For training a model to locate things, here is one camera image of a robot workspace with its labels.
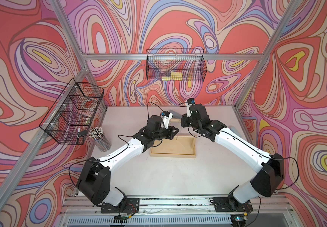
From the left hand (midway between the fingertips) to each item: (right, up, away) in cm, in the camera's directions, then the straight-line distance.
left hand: (180, 131), depth 77 cm
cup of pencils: (-49, -2, +4) cm, 49 cm away
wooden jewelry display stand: (+2, -12, +19) cm, 23 cm away
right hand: (+2, +6, +3) cm, 7 cm away
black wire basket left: (-60, +4, -3) cm, 61 cm away
